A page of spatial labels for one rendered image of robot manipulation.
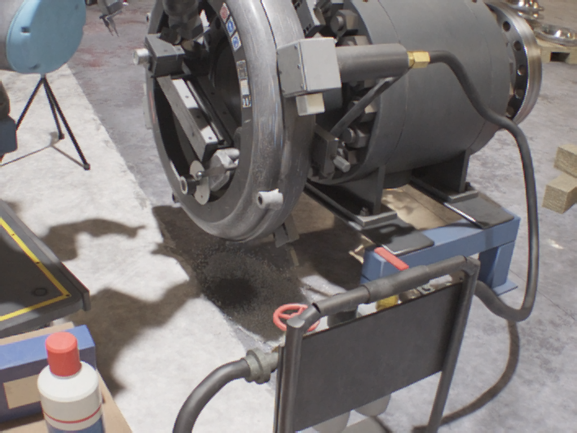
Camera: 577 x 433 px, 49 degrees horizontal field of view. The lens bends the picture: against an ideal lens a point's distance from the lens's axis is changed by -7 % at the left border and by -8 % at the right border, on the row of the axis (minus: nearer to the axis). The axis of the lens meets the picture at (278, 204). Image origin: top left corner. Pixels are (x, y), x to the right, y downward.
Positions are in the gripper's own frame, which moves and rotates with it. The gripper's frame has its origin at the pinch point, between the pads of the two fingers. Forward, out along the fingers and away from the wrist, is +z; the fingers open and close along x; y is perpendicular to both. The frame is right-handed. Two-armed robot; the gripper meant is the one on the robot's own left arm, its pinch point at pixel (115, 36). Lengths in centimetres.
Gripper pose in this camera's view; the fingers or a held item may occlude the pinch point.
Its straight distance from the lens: 185.5
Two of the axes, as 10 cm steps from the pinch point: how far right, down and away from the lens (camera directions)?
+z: 3.5, 7.8, 5.2
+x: -5.3, -2.9, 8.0
